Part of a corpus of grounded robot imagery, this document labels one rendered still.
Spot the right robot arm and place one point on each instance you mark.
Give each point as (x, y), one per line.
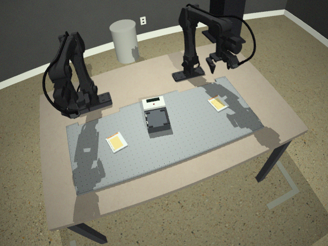
(61, 73)

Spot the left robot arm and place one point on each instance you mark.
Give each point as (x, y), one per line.
(188, 20)

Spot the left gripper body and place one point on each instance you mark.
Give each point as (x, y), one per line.
(222, 54)

